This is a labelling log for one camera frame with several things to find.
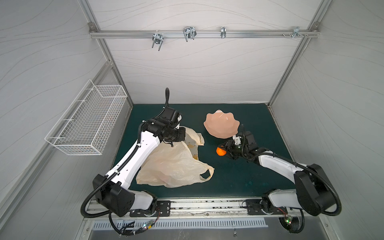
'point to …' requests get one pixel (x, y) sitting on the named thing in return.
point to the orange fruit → (220, 152)
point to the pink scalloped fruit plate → (221, 124)
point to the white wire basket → (86, 126)
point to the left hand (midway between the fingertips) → (186, 134)
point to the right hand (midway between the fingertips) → (221, 144)
